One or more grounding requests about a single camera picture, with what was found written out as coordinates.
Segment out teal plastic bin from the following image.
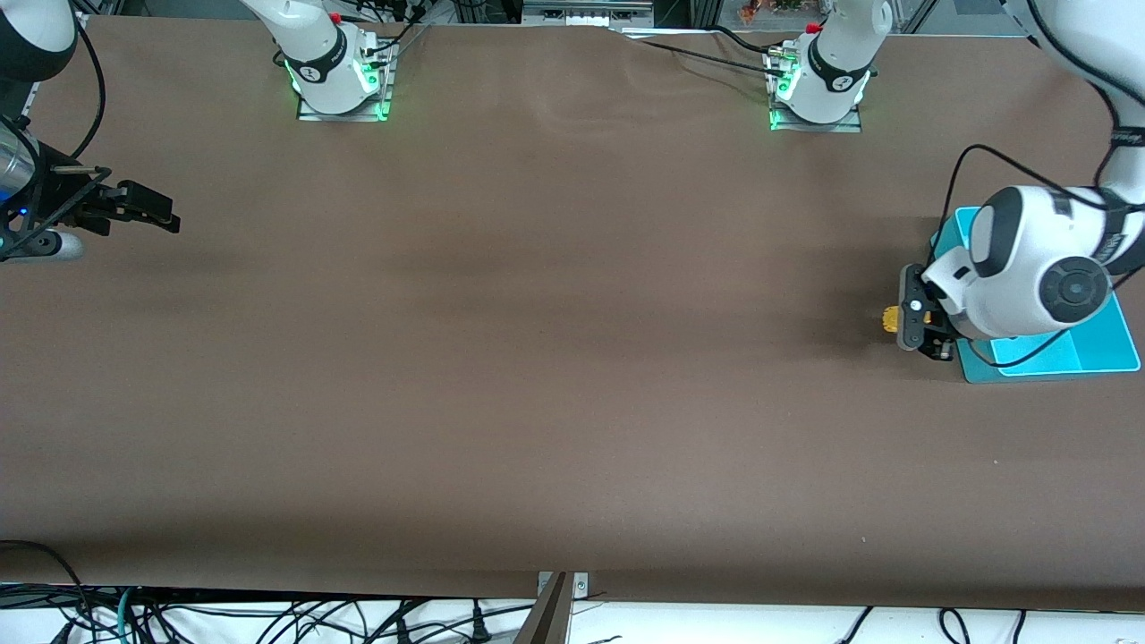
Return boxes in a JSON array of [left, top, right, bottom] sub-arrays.
[[930, 206, 1142, 386]]

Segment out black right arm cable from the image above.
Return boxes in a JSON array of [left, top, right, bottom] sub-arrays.
[[49, 18, 113, 175]]

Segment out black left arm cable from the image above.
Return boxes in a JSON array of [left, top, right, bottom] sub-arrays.
[[939, 0, 1145, 369]]

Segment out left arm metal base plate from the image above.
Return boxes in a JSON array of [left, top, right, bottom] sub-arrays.
[[765, 45, 864, 134]]

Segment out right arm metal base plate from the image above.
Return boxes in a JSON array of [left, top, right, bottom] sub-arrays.
[[295, 40, 394, 123]]

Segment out short black table cable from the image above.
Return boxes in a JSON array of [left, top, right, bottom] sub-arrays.
[[711, 25, 793, 56]]

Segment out black looping floor cable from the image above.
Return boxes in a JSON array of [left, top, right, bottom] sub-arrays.
[[0, 539, 90, 644]]

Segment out aluminium frame rail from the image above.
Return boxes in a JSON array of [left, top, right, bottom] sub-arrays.
[[522, 0, 656, 28]]

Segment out black base cable bundle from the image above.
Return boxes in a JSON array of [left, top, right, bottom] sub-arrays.
[[344, 0, 430, 59]]

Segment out small orange green objects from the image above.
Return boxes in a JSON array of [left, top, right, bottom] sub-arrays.
[[738, 0, 806, 23]]

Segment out long black table cable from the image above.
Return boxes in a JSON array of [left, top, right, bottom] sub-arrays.
[[613, 29, 788, 80]]

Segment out brown table cover sheet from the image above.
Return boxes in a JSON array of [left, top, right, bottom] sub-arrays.
[[0, 16, 1145, 614]]

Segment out yellow beetle toy car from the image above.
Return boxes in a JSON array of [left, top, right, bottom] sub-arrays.
[[884, 306, 940, 335]]

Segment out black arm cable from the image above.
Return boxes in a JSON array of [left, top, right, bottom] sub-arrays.
[[939, 0, 1145, 369], [49, 18, 113, 175]]

